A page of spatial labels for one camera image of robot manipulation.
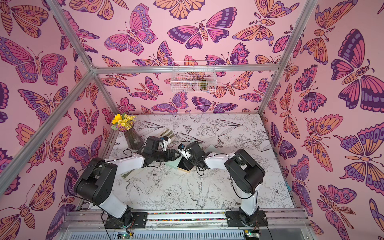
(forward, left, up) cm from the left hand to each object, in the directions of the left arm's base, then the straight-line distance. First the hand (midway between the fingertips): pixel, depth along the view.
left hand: (179, 155), depth 91 cm
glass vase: (+8, +28, +2) cm, 30 cm away
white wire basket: (+41, -9, +28) cm, 50 cm away
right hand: (0, -4, -4) cm, 6 cm away
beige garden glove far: (+21, +10, -5) cm, 24 cm away
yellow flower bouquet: (+10, +30, +19) cm, 37 cm away
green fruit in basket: (+36, -14, +25) cm, 47 cm away
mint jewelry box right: (+7, -20, -4) cm, 22 cm away
